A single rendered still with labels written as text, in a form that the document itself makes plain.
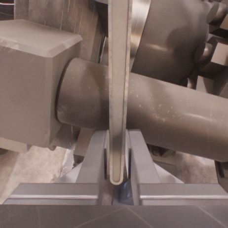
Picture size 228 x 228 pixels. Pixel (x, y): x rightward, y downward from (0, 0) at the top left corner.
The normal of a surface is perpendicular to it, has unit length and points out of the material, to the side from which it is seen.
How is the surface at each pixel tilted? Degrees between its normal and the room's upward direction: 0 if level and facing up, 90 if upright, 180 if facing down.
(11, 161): 0
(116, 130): 50
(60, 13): 57
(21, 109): 67
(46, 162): 0
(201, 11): 15
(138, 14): 44
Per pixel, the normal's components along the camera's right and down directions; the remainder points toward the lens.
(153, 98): 0.12, -0.27
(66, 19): -0.06, 0.37
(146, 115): 0.01, 0.18
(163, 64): -0.03, 0.56
